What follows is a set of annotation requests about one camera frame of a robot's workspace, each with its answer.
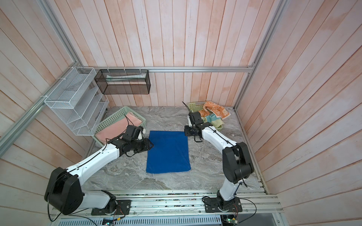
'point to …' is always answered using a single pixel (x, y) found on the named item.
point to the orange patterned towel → (217, 109)
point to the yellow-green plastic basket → (196, 106)
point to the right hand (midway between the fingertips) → (187, 130)
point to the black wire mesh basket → (124, 82)
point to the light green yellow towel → (216, 121)
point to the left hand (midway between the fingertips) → (151, 149)
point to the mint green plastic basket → (113, 116)
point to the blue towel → (170, 153)
